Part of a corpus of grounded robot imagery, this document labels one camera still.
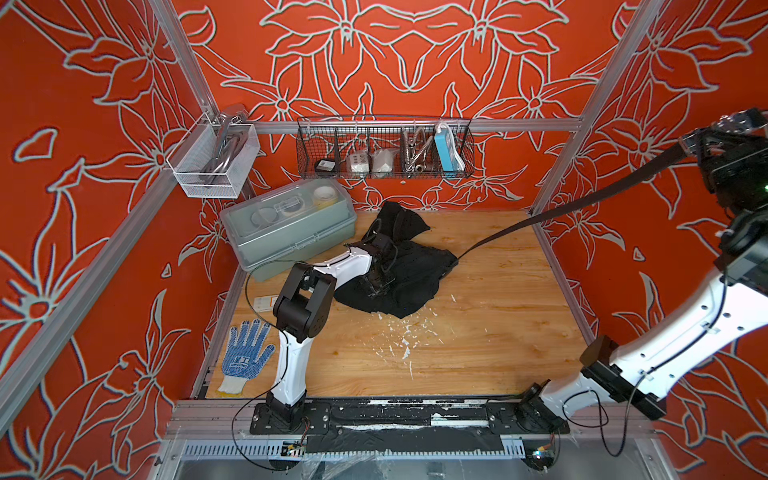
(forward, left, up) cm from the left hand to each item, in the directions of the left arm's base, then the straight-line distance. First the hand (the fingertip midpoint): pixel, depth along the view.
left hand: (388, 290), depth 97 cm
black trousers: (-1, -9, +15) cm, 18 cm away
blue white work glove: (-24, +40, 0) cm, 47 cm away
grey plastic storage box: (+7, +34, +20) cm, 40 cm away
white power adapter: (+27, +11, +31) cm, 42 cm away
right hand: (-6, -44, +62) cm, 77 cm away
